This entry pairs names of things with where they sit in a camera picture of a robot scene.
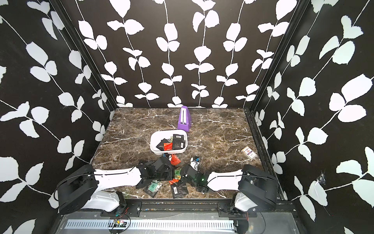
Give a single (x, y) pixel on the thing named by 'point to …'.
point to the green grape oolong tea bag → (153, 188)
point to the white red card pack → (249, 153)
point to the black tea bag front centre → (178, 189)
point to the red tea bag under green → (173, 181)
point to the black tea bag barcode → (178, 142)
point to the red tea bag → (168, 146)
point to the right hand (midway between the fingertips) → (179, 173)
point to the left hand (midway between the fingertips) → (177, 172)
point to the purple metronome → (184, 120)
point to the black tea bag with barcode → (160, 146)
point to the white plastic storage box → (157, 136)
